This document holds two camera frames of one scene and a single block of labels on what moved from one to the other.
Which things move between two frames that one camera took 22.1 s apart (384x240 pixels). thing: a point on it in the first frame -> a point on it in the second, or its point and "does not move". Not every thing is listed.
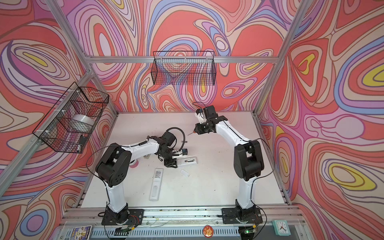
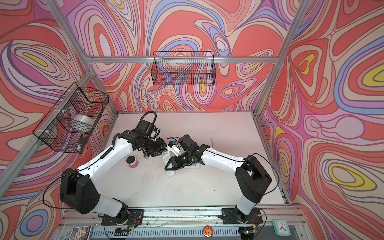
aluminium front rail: (284, 217) does not move
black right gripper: (199, 131) -> (174, 159)
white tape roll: (81, 123) does not move
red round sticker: (208, 231) does not move
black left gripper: (171, 163) -> (161, 147)
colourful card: (81, 233) does not move
